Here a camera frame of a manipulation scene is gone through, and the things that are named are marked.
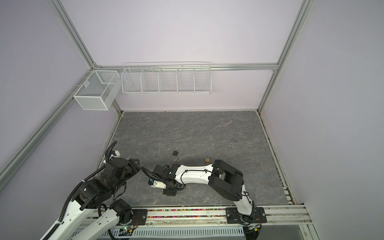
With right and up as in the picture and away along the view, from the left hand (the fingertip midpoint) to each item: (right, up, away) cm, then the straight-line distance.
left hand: (136, 165), depth 72 cm
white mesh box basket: (-37, +42, +27) cm, 62 cm away
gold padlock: (+36, -3, +21) cm, 42 cm away
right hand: (+14, -16, +10) cm, 24 cm away
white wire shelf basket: (+9, +50, +27) cm, 58 cm away
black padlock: (+15, +2, +24) cm, 29 cm away
